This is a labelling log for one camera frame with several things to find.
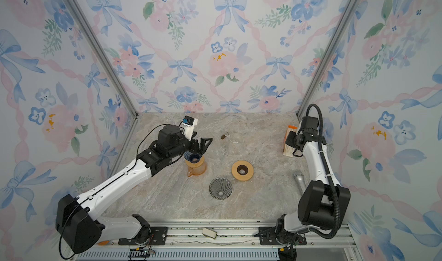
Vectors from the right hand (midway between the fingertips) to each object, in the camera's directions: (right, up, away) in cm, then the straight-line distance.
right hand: (293, 139), depth 86 cm
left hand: (-43, +2, -12) cm, 45 cm away
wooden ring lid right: (-25, -18, +8) cm, 31 cm away
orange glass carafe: (-49, -15, +2) cm, 51 cm away
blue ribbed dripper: (-51, -10, +2) cm, 52 cm away
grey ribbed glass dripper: (-37, -24, -2) cm, 44 cm away
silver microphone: (+4, -22, +2) cm, 22 cm away
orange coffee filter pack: (+1, -7, +11) cm, 13 cm away
